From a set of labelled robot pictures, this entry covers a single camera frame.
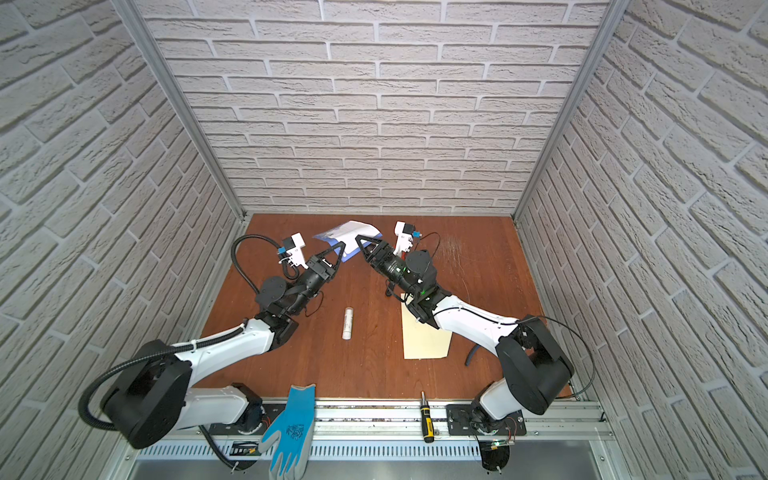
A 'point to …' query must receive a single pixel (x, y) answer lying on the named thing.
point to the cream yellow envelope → (422, 341)
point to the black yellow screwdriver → (427, 421)
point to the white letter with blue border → (348, 233)
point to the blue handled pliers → (471, 354)
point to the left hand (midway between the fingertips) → (346, 243)
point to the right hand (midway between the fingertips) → (356, 240)
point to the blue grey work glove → (292, 433)
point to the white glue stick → (348, 324)
